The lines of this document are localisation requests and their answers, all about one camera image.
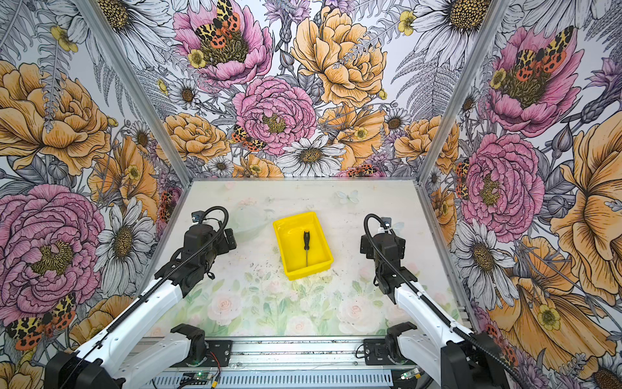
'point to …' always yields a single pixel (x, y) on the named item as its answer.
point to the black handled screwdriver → (306, 246)
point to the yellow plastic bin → (290, 232)
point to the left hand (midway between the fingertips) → (218, 240)
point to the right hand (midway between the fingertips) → (379, 242)
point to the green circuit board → (202, 375)
